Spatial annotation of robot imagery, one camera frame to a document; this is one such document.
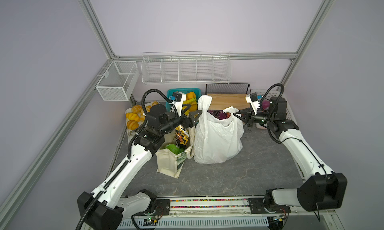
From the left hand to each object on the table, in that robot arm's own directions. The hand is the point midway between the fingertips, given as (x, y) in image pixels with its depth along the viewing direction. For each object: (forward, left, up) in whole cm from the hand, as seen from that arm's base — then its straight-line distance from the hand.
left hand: (196, 110), depth 65 cm
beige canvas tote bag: (-13, +15, -25) cm, 32 cm away
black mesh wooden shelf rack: (+31, -22, -22) cm, 44 cm away
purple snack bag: (+21, -17, -30) cm, 40 cm away
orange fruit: (+38, +3, -26) cm, 46 cm away
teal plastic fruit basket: (+45, +19, -29) cm, 57 cm away
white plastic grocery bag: (-6, -10, -17) cm, 21 cm away
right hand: (+2, -19, -7) cm, 20 cm away
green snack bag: (-6, +12, -23) cm, 27 cm away
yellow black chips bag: (-1, +8, -20) cm, 22 cm away
